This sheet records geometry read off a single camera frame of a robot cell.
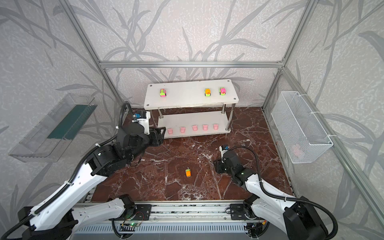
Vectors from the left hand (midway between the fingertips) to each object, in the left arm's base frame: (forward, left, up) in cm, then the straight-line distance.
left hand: (165, 126), depth 65 cm
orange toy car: (-9, -9, -32) cm, 35 cm away
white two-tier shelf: (+45, -9, -36) cm, 59 cm away
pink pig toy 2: (+19, -12, -28) cm, 36 cm away
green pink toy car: (+21, +4, +1) cm, 21 cm away
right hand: (-1, -25, -28) cm, 38 cm away
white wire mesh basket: (-5, -59, 0) cm, 59 cm away
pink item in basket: (-4, -64, -13) cm, 65 cm away
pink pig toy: (+17, -4, -28) cm, 33 cm away
